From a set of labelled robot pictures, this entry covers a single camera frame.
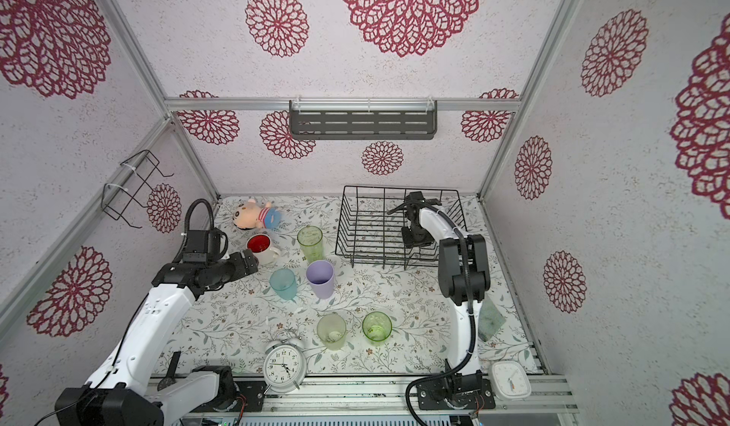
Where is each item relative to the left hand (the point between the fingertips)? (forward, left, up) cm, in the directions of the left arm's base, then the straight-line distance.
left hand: (244, 271), depth 81 cm
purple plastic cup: (+3, -21, -8) cm, 22 cm away
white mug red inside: (+17, +2, -11) cm, 20 cm away
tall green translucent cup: (+21, -15, -12) cm, 28 cm away
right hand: (+18, -53, -10) cm, 57 cm away
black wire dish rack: (+25, -36, -16) cm, 47 cm away
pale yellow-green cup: (-12, -24, -15) cm, 31 cm away
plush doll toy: (+29, +7, -8) cm, 31 cm away
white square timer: (-27, -72, -13) cm, 78 cm away
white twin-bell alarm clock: (-22, -13, -11) cm, 28 cm away
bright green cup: (-11, -38, -15) cm, 42 cm away
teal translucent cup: (+4, -7, -15) cm, 17 cm away
